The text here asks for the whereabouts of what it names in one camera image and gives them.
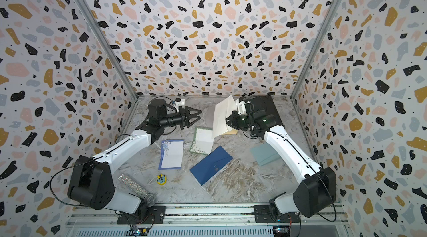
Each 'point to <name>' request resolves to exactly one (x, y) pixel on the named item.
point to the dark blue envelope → (210, 164)
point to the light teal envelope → (264, 154)
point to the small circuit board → (139, 231)
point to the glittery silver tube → (149, 199)
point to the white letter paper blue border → (171, 154)
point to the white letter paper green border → (203, 141)
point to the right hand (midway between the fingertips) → (224, 120)
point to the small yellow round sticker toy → (161, 179)
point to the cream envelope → (223, 109)
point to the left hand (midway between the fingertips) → (201, 114)
